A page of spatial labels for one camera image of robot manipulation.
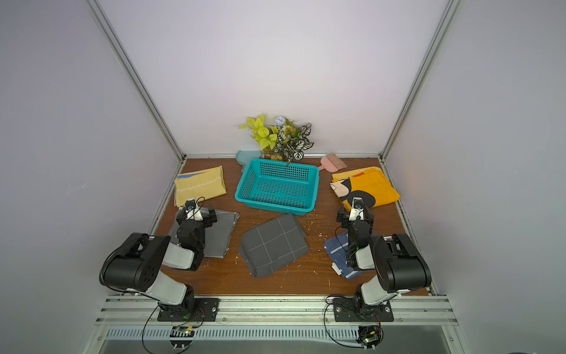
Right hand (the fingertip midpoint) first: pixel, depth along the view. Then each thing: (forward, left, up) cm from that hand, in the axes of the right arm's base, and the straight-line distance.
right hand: (357, 203), depth 88 cm
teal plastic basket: (+15, +33, -9) cm, 38 cm away
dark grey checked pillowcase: (-14, +35, -10) cm, 39 cm away
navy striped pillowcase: (-15, +9, -10) cm, 21 cm away
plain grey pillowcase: (-12, +58, -8) cm, 60 cm away
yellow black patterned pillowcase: (+18, -11, -10) cm, 23 cm away
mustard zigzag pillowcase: (+14, +74, -8) cm, 76 cm away
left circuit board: (-46, +64, -13) cm, 79 cm away
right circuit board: (-43, +1, -12) cm, 45 cm away
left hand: (-2, +65, +1) cm, 65 cm away
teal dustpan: (+33, +55, -7) cm, 64 cm away
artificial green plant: (+23, +31, +13) cm, 41 cm away
